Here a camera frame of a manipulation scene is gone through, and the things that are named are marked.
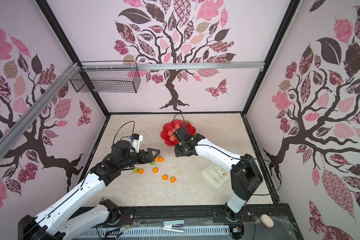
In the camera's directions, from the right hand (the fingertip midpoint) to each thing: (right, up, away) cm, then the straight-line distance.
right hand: (179, 149), depth 85 cm
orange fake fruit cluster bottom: (-15, -13, +4) cm, 20 cm away
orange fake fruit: (-3, -17, 0) cm, 18 cm away
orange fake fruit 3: (-23, -13, +3) cm, 27 cm away
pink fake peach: (-2, +14, +22) cm, 26 cm away
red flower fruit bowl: (-8, +14, +23) cm, 28 cm away
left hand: (-12, -1, -10) cm, 16 cm away
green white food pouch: (+22, -15, +3) cm, 27 cm away
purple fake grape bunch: (+5, +15, +22) cm, 27 cm away
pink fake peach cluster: (-7, +9, +18) cm, 21 cm away
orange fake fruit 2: (-8, -16, 0) cm, 18 cm away
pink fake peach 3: (-5, +6, +16) cm, 17 cm away
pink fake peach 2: (-4, +11, +20) cm, 23 cm away
